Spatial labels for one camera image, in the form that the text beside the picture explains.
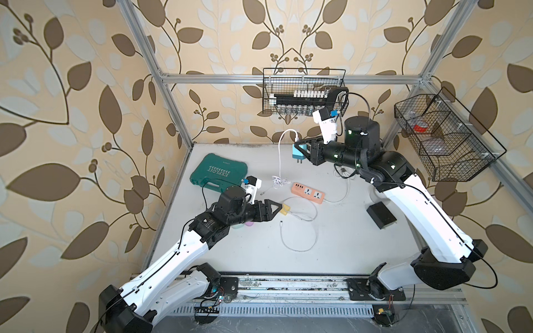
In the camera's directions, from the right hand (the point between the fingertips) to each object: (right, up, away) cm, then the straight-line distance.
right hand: (297, 143), depth 61 cm
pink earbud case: (-15, -25, +3) cm, 29 cm away
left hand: (-7, -20, +9) cm, 23 cm away
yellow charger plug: (-3, -27, +30) cm, 40 cm away
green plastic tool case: (-34, -10, +41) cm, 55 cm away
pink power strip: (+10, -20, +36) cm, 42 cm away
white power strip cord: (+26, -22, +38) cm, 51 cm away
